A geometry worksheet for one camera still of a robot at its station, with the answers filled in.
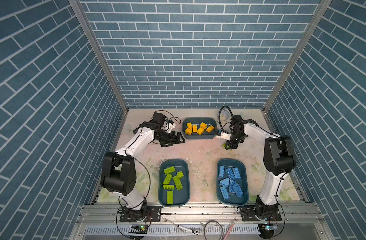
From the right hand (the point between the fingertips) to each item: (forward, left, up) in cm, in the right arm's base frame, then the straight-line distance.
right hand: (227, 142), depth 97 cm
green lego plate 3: (-35, +33, -3) cm, 48 cm away
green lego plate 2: (-4, +3, +3) cm, 6 cm away
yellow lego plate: (+12, +11, -1) cm, 17 cm away
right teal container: (-24, -1, -3) cm, 24 cm away
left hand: (-9, +30, +11) cm, 33 cm away
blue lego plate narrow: (-30, +3, -4) cm, 30 cm away
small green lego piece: (-23, +29, -1) cm, 37 cm away
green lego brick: (-21, +36, -2) cm, 41 cm away
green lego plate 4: (-30, +34, -1) cm, 46 cm away
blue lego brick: (-25, +2, -1) cm, 25 cm away
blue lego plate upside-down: (-29, -3, 0) cm, 30 cm away
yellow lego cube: (+8, +27, -1) cm, 28 cm away
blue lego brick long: (-19, +4, -1) cm, 20 cm away
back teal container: (+18, +21, 0) cm, 27 cm away
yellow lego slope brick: (+14, +16, -1) cm, 22 cm away
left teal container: (-35, +26, -1) cm, 44 cm away
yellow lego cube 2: (+14, +26, 0) cm, 30 cm away
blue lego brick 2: (-20, 0, -3) cm, 20 cm away
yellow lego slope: (+9, +18, -1) cm, 20 cm away
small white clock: (+21, +1, +5) cm, 22 cm away
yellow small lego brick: (+12, +22, -2) cm, 25 cm away
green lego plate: (-26, +36, -3) cm, 44 cm away
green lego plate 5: (-28, +29, -1) cm, 40 cm away
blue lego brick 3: (-19, -4, -2) cm, 20 cm away
